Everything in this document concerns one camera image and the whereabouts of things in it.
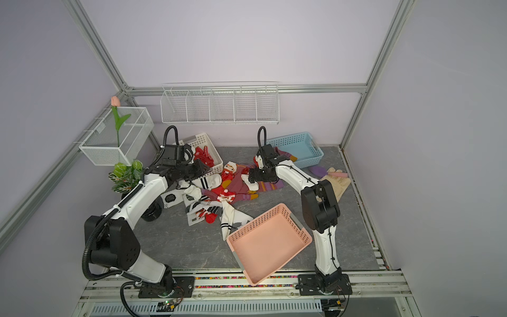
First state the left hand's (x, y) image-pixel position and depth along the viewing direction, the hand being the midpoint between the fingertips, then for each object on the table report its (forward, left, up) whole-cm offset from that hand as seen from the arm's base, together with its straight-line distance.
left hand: (209, 168), depth 85 cm
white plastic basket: (+36, +11, -16) cm, 41 cm away
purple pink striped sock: (0, -13, -18) cm, 22 cm away
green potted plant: (-6, +32, +4) cm, 32 cm away
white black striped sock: (+5, +5, -17) cm, 19 cm away
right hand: (+2, -21, -11) cm, 23 cm away
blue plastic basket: (+27, -50, -19) cm, 60 cm away
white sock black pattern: (-13, +7, -14) cm, 20 cm away
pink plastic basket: (-29, -23, -19) cm, 42 cm away
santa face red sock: (+12, -7, -16) cm, 21 cm away
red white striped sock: (+17, +7, -11) cm, 21 cm away
